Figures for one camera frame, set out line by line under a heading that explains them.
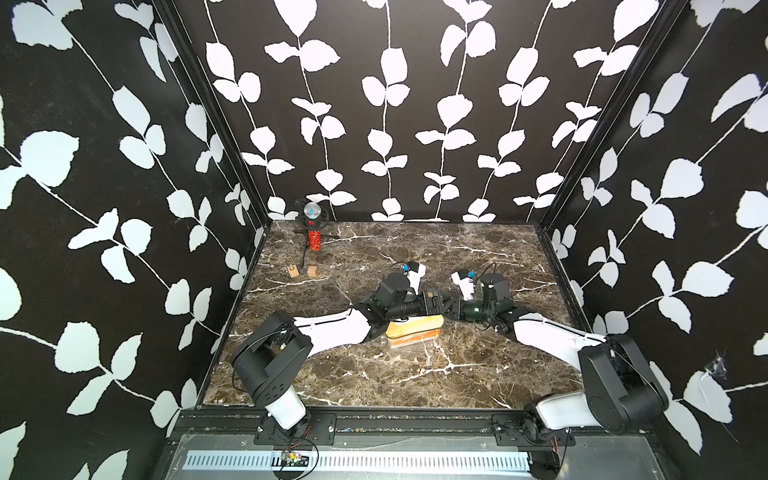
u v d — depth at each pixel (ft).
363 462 2.30
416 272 2.54
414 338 2.62
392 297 2.15
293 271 3.40
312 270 3.40
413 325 2.73
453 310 2.52
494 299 2.30
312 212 2.97
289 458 2.31
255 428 2.41
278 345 1.64
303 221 3.07
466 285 2.64
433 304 2.39
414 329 2.63
